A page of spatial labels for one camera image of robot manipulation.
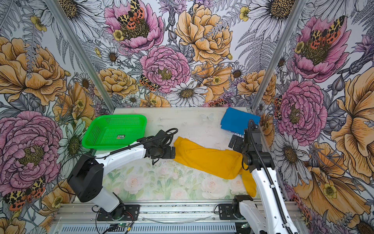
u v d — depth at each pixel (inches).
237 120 45.2
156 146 26.0
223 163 36.1
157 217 28.8
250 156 20.0
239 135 41.4
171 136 29.8
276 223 15.2
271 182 17.3
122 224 28.0
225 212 29.2
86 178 17.4
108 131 42.6
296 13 29.0
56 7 28.2
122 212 27.2
